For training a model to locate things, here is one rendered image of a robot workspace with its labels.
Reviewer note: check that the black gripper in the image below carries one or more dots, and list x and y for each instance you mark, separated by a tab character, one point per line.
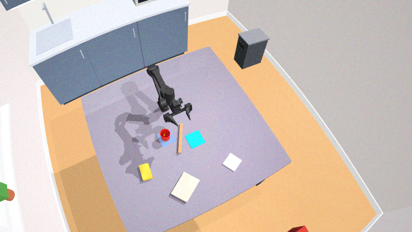
169	117

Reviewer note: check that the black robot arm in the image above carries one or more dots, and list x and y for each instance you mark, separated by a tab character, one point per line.
166	93

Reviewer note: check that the yellow rectangular block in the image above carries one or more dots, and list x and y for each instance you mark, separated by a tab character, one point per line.
145	172

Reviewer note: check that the white flat rectangular block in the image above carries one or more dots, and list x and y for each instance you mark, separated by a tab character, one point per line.
185	187

